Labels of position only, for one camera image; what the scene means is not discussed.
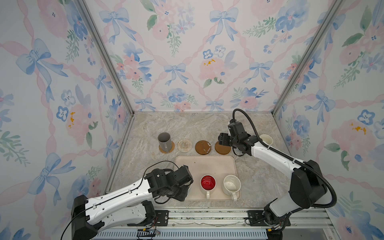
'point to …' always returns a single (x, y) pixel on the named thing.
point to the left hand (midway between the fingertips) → (185, 194)
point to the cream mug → (267, 138)
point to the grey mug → (165, 141)
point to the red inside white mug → (208, 183)
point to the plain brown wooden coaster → (222, 149)
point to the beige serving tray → (218, 166)
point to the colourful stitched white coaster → (185, 145)
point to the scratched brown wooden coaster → (203, 147)
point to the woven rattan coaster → (172, 147)
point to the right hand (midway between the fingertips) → (223, 137)
